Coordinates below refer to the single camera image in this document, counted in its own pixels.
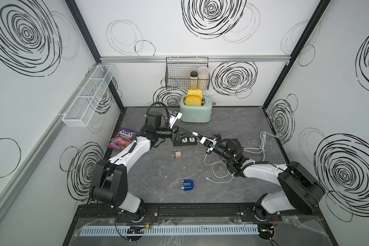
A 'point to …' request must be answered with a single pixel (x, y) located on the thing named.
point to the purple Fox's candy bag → (122, 139)
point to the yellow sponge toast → (194, 98)
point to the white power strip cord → (261, 149)
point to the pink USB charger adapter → (178, 155)
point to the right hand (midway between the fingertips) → (201, 134)
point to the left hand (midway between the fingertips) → (188, 134)
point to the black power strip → (184, 139)
